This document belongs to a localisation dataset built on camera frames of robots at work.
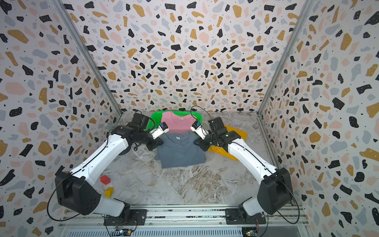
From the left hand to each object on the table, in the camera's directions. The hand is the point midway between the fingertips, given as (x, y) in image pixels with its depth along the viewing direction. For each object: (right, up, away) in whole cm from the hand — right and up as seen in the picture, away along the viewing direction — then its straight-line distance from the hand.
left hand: (162, 140), depth 81 cm
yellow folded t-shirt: (+35, -8, +16) cm, 40 cm away
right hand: (+19, 0, -1) cm, 19 cm away
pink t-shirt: (+4, +9, +28) cm, 30 cm away
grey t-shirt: (+9, -5, +2) cm, 10 cm away
